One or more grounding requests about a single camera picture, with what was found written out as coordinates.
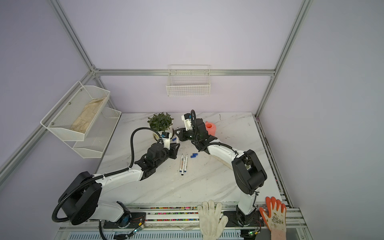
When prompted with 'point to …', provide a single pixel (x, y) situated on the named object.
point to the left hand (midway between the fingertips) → (178, 144)
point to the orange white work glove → (276, 220)
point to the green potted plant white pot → (161, 122)
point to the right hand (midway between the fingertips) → (174, 131)
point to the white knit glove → (211, 225)
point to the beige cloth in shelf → (81, 123)
